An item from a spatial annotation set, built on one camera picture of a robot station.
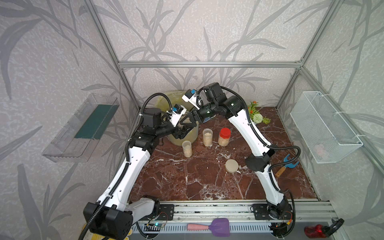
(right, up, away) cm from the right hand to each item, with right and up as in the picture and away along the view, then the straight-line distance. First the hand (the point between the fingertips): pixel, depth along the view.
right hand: (183, 118), depth 69 cm
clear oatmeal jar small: (0, -18, +19) cm, 26 cm away
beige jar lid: (+27, -29, +22) cm, 46 cm away
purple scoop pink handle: (+17, -52, 0) cm, 54 cm away
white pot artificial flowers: (+43, +2, +26) cm, 51 cm away
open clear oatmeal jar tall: (+12, -10, +27) cm, 31 cm away
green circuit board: (-14, -51, +1) cm, 53 cm away
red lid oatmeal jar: (+23, -11, +21) cm, 33 cm away
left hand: (+2, -2, +1) cm, 3 cm away
